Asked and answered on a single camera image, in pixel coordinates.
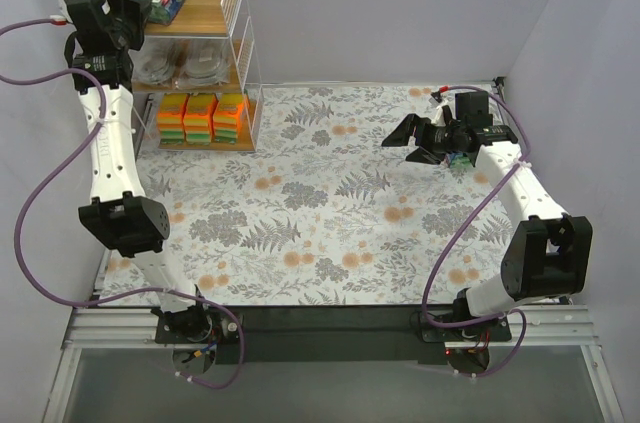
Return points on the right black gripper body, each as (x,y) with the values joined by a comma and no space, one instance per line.
(424,136)

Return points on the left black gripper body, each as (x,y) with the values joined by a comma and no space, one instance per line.
(122,19)

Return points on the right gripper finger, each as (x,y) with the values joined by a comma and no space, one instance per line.
(400,136)
(430,156)

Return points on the silver mesh scrubber pack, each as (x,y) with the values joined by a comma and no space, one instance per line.
(155,63)

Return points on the orange green sponge pack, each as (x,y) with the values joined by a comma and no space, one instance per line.
(170,118)

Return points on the orange box sponge pack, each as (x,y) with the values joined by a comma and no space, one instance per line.
(197,120)

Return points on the orange yellow sponge box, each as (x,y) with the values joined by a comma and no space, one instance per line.
(228,117)

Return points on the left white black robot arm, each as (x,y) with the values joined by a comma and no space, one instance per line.
(119,213)

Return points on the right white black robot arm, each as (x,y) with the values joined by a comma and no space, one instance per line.
(549,250)

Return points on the floral patterned table mat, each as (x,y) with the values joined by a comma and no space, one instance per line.
(320,212)

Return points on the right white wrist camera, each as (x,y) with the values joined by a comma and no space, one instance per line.
(443,115)

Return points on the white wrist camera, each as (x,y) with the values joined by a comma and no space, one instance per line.
(443,115)
(62,17)

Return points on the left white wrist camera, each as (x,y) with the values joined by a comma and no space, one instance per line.
(62,17)

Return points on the white wire wooden shelf unit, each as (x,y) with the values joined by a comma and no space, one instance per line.
(228,20)

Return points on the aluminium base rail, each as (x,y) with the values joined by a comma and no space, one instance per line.
(138,327)

